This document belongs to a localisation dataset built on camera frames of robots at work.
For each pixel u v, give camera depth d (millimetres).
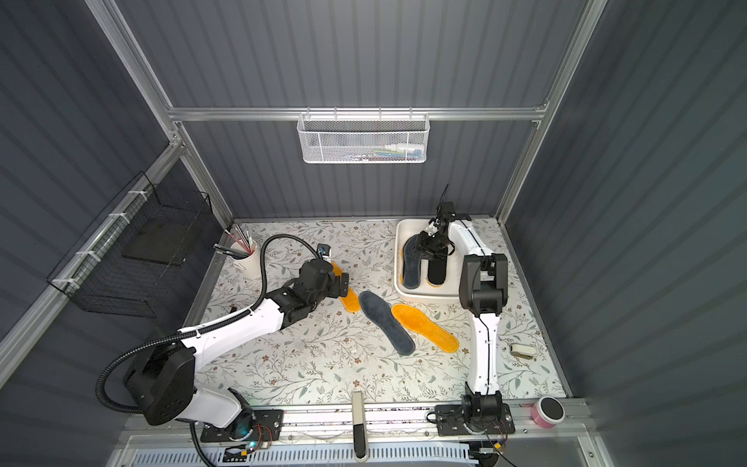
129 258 712
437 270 1014
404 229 1123
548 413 706
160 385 427
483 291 619
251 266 970
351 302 962
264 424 732
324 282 664
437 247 914
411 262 1031
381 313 936
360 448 667
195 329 465
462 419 735
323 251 738
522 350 831
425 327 911
